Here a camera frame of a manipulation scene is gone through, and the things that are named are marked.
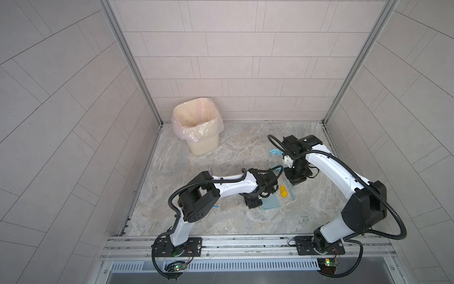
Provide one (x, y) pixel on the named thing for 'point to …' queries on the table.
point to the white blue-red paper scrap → (217, 206)
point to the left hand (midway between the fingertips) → (254, 201)
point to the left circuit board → (175, 266)
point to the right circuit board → (327, 265)
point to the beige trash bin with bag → (199, 122)
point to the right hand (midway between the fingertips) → (291, 183)
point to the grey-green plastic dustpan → (271, 202)
